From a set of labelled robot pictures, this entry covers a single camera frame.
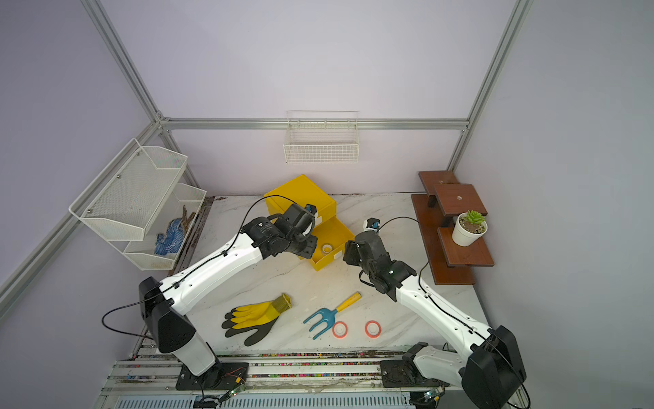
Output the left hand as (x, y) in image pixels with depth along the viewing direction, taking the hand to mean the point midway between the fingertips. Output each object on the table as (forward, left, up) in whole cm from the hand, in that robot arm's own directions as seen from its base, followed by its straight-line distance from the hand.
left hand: (309, 246), depth 79 cm
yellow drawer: (+14, -7, -13) cm, 20 cm away
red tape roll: (-19, -10, -20) cm, 30 cm away
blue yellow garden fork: (-15, -6, -19) cm, 25 cm away
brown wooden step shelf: (-3, -46, -5) cm, 46 cm away
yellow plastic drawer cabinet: (+24, +4, +2) cm, 25 cm away
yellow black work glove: (-16, +17, -17) cm, 29 cm away
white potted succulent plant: (+5, -52, +4) cm, 52 cm away
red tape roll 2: (-21, -19, -21) cm, 35 cm away
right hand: (+1, -15, -3) cm, 15 cm away
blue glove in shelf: (+6, +51, -7) cm, 51 cm away
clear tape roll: (+6, -5, -10) cm, 13 cm away
